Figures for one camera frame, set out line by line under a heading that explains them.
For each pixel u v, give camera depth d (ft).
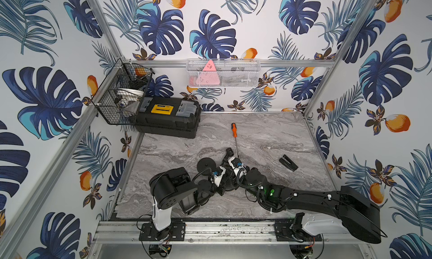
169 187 1.63
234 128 3.60
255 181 1.93
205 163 3.12
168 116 3.15
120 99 2.74
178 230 2.46
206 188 2.24
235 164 2.15
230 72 3.29
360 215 1.34
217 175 2.41
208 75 2.97
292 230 2.18
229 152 3.29
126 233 2.50
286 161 3.12
